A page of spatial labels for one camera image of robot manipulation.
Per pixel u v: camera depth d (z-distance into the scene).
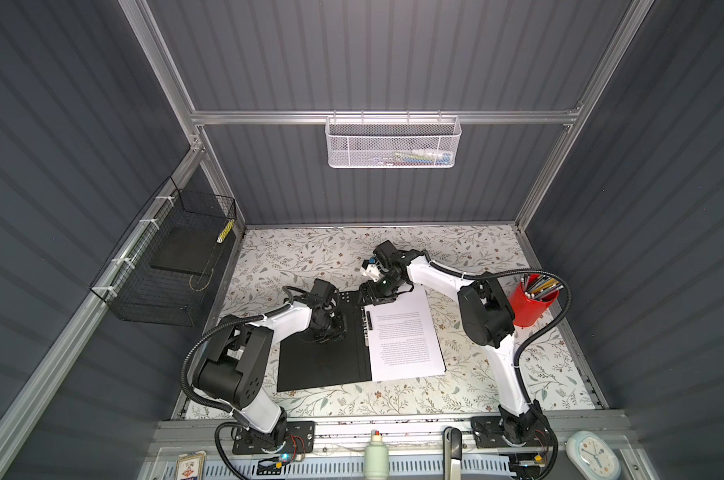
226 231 0.82
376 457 0.65
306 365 0.86
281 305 0.59
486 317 0.61
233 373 0.46
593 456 0.68
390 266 0.78
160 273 0.72
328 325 0.79
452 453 0.68
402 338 0.91
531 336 0.57
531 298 0.82
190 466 0.69
